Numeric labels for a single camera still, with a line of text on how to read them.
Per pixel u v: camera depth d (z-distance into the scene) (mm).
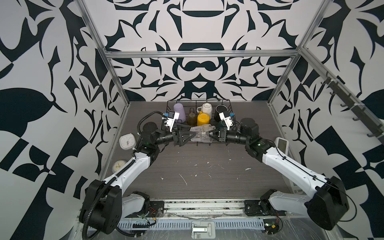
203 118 950
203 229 673
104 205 404
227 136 646
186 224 713
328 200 396
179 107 977
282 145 913
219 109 1016
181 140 626
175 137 634
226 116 680
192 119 996
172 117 648
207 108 991
